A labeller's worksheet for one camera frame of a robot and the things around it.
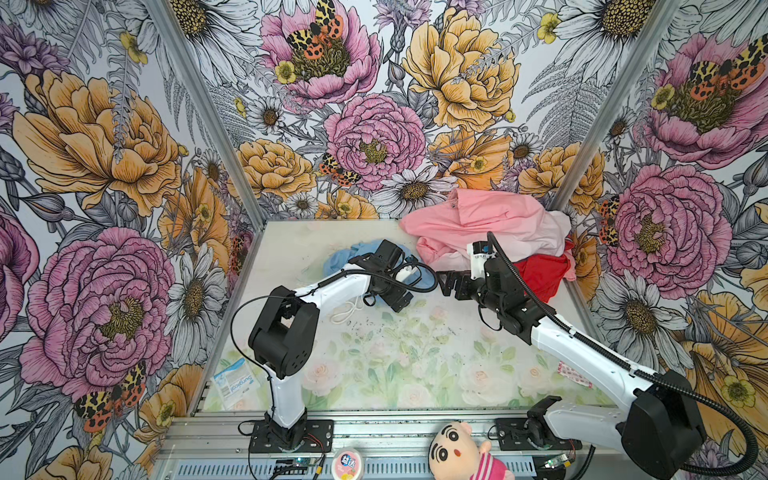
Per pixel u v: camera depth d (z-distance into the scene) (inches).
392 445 29.2
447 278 28.6
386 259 29.3
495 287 24.7
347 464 24.3
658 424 15.7
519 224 40.2
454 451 25.6
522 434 28.7
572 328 20.9
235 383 32.4
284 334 19.3
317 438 28.7
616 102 34.5
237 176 41.7
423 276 30.6
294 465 28.0
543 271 38.3
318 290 21.6
